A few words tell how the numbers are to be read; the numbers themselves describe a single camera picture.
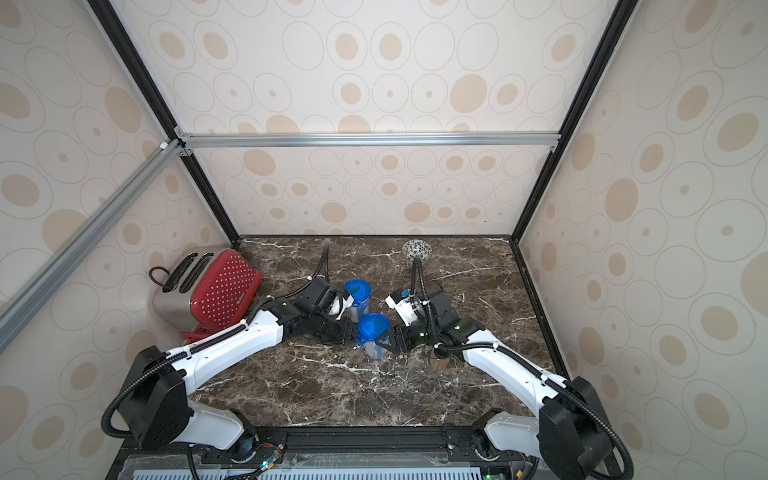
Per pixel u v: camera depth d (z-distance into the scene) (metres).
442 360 0.80
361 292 0.87
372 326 0.80
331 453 0.73
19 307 0.51
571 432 0.40
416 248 1.13
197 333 0.95
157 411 0.41
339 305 0.68
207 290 0.84
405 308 0.72
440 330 0.62
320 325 0.68
